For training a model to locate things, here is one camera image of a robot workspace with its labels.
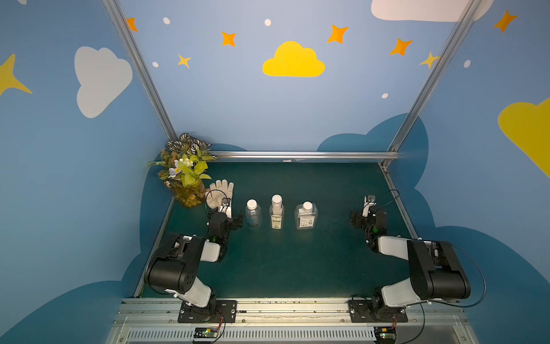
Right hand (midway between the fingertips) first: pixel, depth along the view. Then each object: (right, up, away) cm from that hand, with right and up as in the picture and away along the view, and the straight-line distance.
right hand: (367, 209), depth 95 cm
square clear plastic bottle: (-29, -4, -5) cm, 30 cm away
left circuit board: (-66, -39, -24) cm, 80 cm away
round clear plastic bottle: (-52, -3, -2) cm, 52 cm away
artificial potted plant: (-81, +20, -8) cm, 83 cm away
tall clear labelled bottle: (-41, -2, -7) cm, 42 cm away
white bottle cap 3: (-29, +3, -10) cm, 30 cm away
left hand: (-63, +1, -2) cm, 63 cm away
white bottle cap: (-52, +3, -11) cm, 53 cm away
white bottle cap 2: (-41, +6, -13) cm, 44 cm away
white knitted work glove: (-72, +8, +12) cm, 73 cm away
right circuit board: (-4, -40, -23) cm, 47 cm away
